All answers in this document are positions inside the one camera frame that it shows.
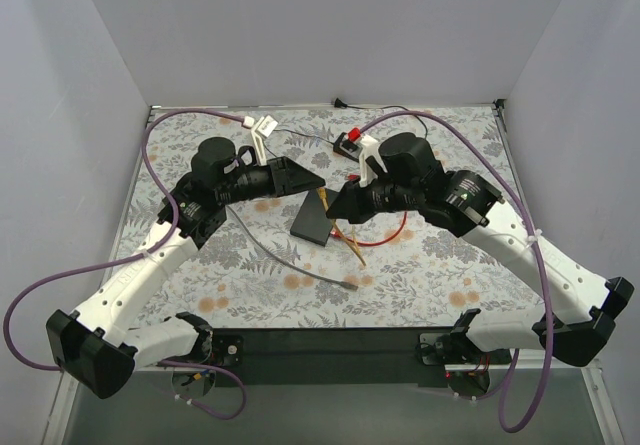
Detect yellow ethernet cable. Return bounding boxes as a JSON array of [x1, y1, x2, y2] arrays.
[[317, 188, 367, 268]]

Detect red ethernet cable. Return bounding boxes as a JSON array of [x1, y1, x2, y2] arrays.
[[330, 174, 407, 249]]

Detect black network switch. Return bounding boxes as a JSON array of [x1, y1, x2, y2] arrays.
[[289, 191, 333, 247]]

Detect grey ethernet cable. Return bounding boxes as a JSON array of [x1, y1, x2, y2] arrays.
[[229, 204, 359, 292]]

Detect thin black power cable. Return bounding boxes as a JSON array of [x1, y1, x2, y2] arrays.
[[259, 98, 429, 161]]

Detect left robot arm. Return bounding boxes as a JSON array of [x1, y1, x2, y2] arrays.
[[46, 137, 325, 399]]

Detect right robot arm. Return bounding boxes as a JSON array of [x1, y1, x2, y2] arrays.
[[326, 132, 634, 367]]

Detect floral patterned table mat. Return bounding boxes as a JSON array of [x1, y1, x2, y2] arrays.
[[134, 106, 540, 328]]

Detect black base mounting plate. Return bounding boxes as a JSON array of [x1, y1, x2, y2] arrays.
[[154, 327, 516, 401]]

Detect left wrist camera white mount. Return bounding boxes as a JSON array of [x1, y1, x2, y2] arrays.
[[242, 115, 279, 166]]

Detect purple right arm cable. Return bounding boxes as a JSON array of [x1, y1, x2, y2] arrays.
[[359, 109, 554, 434]]

